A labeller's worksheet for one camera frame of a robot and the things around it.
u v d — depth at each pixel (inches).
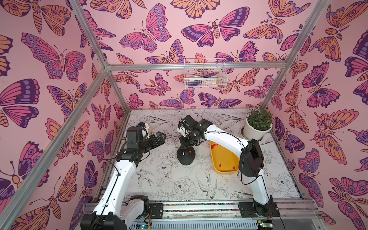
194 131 25.0
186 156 34.1
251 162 20.2
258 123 35.4
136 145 23.0
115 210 15.6
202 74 37.8
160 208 29.1
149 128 42.0
